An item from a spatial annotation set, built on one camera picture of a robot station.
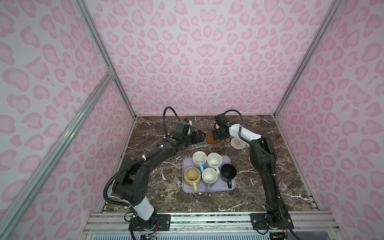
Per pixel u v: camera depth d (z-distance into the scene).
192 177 0.88
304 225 0.73
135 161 0.48
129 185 0.46
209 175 0.86
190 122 0.83
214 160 0.93
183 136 0.69
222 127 0.80
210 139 1.03
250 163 0.65
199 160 0.93
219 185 0.85
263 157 0.60
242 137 0.62
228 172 0.86
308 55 0.86
